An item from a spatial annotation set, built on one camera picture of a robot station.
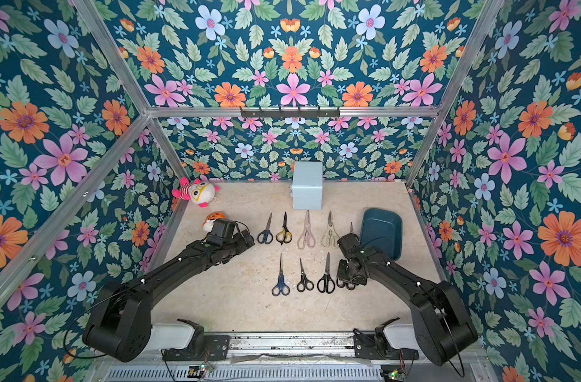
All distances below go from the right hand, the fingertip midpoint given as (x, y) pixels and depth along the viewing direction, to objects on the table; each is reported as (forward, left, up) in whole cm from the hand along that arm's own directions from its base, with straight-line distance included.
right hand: (344, 275), depth 86 cm
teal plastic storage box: (+23, -18, -2) cm, 29 cm away
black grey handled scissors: (-2, +6, -2) cm, 7 cm away
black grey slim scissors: (-3, +13, -2) cm, 14 cm away
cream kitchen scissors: (+18, +4, -2) cm, 19 cm away
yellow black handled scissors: (+17, +24, -1) cm, 29 cm away
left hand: (+10, +36, +6) cm, 38 cm away
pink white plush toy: (+35, +64, +6) cm, 73 cm away
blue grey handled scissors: (-4, +23, -2) cm, 24 cm away
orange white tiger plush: (+20, +55, +5) cm, 59 cm away
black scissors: (-3, +1, 0) cm, 3 cm away
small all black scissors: (+24, -5, -3) cm, 24 cm away
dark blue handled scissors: (+18, +32, -2) cm, 37 cm away
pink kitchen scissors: (+18, +15, -4) cm, 23 cm away
